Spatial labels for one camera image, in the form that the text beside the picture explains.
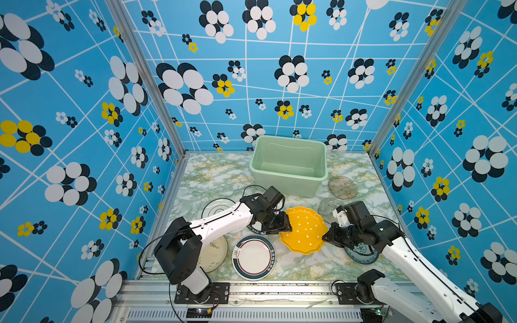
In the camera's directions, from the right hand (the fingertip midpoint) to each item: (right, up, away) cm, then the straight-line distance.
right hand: (325, 236), depth 76 cm
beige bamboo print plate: (-45, -10, +7) cm, 46 cm away
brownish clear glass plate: (+18, +16, +29) cm, 38 cm away
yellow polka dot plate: (-6, +2, +3) cm, 7 cm away
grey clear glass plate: (+7, +7, +21) cm, 23 cm away
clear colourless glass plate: (+34, +7, +20) cm, 40 cm away
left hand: (-12, +2, +2) cm, 13 cm away
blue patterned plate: (+6, +1, -17) cm, 18 cm away
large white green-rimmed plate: (-28, -11, +7) cm, 30 cm away
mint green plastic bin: (-6, +28, +37) cm, 47 cm away
